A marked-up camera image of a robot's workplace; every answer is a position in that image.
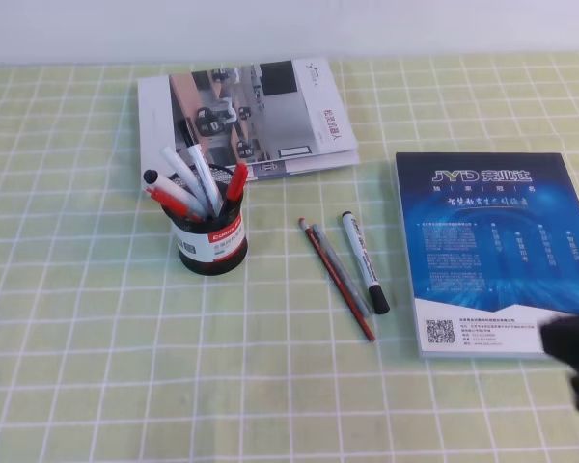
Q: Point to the grey pen on table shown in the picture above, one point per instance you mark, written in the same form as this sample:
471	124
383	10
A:
358	298

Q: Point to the green checkered tablecloth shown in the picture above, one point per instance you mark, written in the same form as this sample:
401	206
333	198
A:
110	350

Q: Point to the white marker in holder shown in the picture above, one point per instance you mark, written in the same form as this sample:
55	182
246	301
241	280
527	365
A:
187	176

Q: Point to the clear pen black top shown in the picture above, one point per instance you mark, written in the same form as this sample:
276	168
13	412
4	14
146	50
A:
195	151

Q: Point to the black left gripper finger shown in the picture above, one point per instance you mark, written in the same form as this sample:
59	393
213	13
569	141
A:
560	337

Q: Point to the red capped marker in holder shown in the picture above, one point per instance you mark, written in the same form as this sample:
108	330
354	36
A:
237	183

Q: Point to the blue JYD brochure stack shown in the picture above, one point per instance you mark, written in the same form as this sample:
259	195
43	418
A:
492	242

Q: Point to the red pen in holder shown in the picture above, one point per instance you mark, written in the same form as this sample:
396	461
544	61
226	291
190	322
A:
175	206

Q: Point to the white marker black cap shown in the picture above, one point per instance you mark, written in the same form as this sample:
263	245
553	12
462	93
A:
357	242

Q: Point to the black mesh pen holder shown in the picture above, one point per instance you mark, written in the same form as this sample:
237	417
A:
216	245

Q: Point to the white robot brochure stack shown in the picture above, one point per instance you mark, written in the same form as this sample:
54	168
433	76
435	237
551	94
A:
280	118

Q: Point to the red pencil with eraser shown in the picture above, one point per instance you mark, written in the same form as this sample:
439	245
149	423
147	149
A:
343	290

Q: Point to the white marker black tip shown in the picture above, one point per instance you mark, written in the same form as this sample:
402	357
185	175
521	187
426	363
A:
157	182

